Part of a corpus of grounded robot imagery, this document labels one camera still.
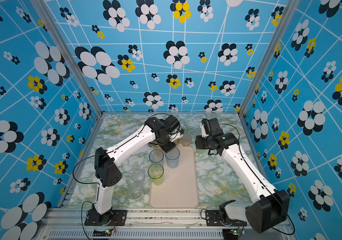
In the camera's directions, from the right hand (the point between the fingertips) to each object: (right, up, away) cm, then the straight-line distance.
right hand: (200, 141), depth 80 cm
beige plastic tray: (-11, -27, +2) cm, 29 cm away
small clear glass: (-35, -21, +7) cm, 42 cm away
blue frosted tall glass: (-15, -8, -3) cm, 17 cm away
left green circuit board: (-46, -43, -9) cm, 63 cm away
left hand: (-16, -4, +3) cm, 17 cm away
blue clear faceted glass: (-24, -9, +3) cm, 26 cm away
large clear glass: (-36, -28, +3) cm, 45 cm away
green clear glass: (-24, -15, -4) cm, 28 cm away
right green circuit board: (+15, -42, -9) cm, 46 cm away
